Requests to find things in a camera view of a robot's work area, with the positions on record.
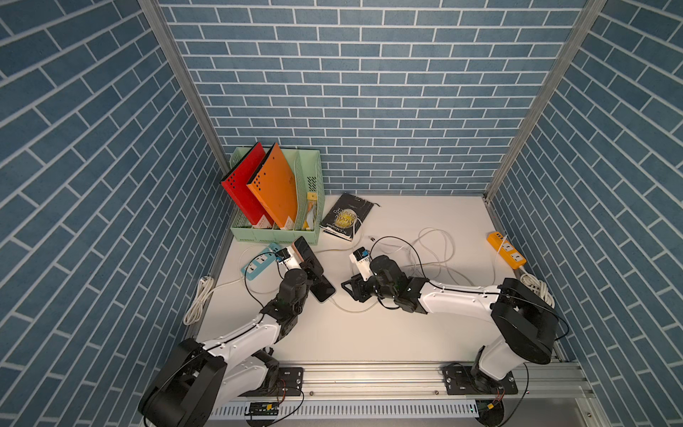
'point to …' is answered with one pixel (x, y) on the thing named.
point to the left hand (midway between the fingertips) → (320, 258)
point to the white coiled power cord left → (195, 310)
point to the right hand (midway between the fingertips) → (348, 282)
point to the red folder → (236, 183)
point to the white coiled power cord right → (539, 287)
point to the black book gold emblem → (347, 216)
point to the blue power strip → (262, 262)
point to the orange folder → (274, 185)
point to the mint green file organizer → (306, 174)
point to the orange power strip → (499, 242)
